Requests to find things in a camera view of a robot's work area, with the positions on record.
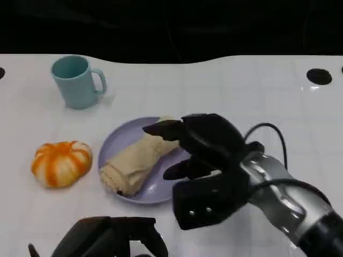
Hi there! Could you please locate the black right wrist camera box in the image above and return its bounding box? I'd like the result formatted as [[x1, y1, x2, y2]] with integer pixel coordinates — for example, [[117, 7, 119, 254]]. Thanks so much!
[[171, 167, 251, 231]]

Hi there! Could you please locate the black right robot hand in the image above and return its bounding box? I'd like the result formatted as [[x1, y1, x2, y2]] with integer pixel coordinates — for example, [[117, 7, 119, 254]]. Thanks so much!
[[141, 113, 265, 180]]

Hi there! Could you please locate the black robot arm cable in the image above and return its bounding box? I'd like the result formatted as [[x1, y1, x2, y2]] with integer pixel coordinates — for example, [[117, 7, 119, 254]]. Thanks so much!
[[250, 178, 333, 207], [243, 122, 289, 171]]

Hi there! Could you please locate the black backdrop cloth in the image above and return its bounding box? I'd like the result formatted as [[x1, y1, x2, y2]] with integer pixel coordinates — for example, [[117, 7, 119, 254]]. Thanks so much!
[[0, 0, 343, 64]]

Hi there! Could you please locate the orange and white bread roll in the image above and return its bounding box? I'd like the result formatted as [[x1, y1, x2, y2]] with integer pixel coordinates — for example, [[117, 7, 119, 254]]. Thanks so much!
[[31, 140, 93, 189]]

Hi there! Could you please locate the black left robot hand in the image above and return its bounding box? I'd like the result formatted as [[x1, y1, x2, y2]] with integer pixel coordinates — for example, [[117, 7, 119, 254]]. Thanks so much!
[[50, 216, 169, 257]]

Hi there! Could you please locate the beige towel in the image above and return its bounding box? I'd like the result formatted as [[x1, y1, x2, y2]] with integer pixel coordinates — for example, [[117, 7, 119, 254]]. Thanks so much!
[[99, 115, 186, 198]]

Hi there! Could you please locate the pale green mug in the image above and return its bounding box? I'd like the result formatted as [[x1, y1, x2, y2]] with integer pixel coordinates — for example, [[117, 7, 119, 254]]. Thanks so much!
[[50, 55, 107, 110]]

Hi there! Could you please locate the lilac plate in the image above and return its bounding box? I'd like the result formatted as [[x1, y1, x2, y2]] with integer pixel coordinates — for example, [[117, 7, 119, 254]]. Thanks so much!
[[97, 116, 193, 206]]

